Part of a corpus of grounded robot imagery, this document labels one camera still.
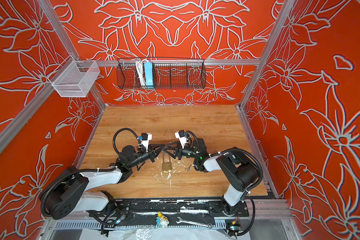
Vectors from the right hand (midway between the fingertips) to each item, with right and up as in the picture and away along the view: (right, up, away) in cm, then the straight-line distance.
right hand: (164, 149), depth 78 cm
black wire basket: (-4, +48, +20) cm, 52 cm away
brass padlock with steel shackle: (0, -12, +9) cm, 15 cm away
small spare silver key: (+14, -13, +8) cm, 20 cm away
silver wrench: (+22, -34, -10) cm, 41 cm away
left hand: (0, +2, -1) cm, 3 cm away
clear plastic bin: (-58, +42, +14) cm, 73 cm away
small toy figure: (0, -31, -11) cm, 33 cm away
